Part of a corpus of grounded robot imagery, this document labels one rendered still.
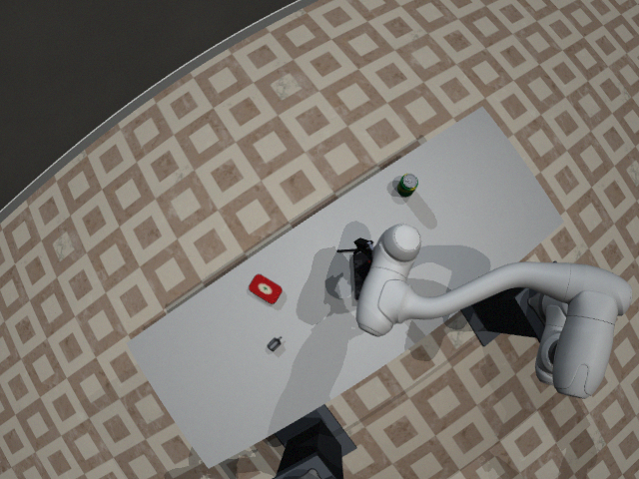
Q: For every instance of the black power strip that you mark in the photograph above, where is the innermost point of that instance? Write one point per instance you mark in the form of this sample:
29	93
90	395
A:
358	259

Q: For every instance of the red rectangular tin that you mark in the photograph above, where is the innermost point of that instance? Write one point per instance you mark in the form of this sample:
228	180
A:
266	289

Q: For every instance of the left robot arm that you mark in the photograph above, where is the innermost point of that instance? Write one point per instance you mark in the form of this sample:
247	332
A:
311	474

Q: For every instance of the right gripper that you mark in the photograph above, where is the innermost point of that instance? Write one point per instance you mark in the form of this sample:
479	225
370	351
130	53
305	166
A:
365	246

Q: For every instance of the green drink can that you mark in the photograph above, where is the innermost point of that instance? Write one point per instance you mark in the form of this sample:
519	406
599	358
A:
407	185

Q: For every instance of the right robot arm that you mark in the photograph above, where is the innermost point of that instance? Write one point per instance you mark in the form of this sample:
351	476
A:
594	297

